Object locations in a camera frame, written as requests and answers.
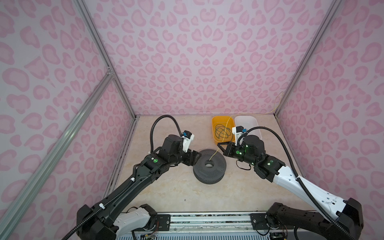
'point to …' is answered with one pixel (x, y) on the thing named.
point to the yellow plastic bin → (223, 120)
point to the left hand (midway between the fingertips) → (198, 150)
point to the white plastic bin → (248, 122)
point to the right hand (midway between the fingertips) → (217, 144)
